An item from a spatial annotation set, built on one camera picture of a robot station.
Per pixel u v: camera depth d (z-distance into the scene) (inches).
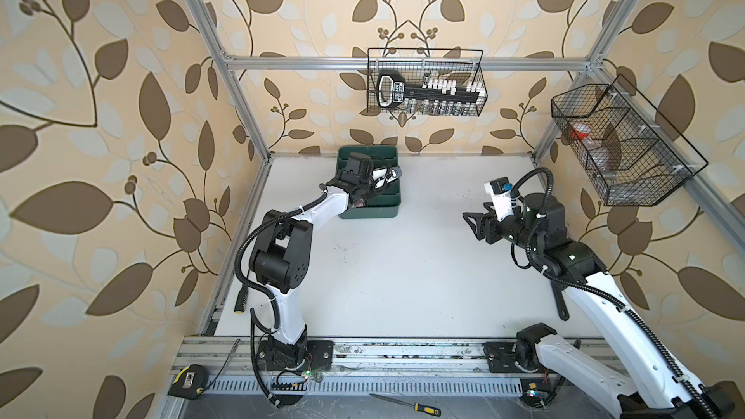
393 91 33.1
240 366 29.0
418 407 26.4
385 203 38.7
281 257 19.8
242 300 32.4
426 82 32.3
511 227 25.7
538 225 20.6
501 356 28.8
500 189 23.9
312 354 29.4
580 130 31.9
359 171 29.2
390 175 32.3
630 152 28.9
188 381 27.1
